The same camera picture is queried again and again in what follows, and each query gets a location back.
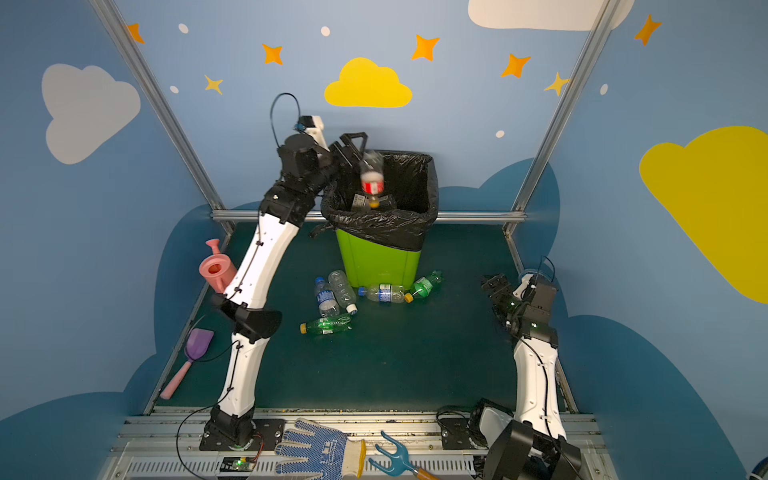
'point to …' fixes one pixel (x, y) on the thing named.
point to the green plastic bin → (370, 263)
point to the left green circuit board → (237, 464)
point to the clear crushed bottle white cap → (343, 292)
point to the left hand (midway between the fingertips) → (357, 138)
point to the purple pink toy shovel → (197, 342)
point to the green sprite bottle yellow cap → (327, 325)
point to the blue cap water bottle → (383, 293)
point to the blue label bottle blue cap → (327, 303)
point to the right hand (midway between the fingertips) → (490, 284)
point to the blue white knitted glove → (331, 456)
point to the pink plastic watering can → (217, 269)
